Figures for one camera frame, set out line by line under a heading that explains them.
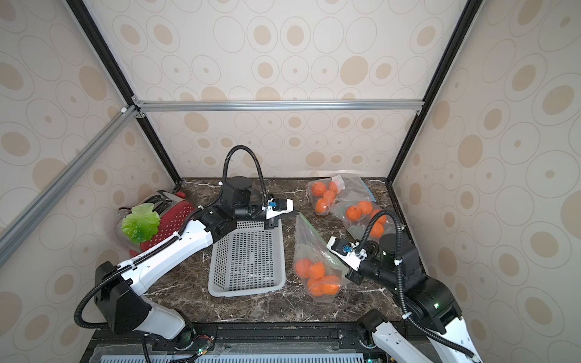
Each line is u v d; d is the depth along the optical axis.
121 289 0.40
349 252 0.48
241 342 0.73
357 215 1.00
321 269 0.78
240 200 0.56
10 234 0.51
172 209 0.86
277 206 0.55
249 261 0.90
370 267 0.50
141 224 0.78
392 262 0.41
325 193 1.08
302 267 0.77
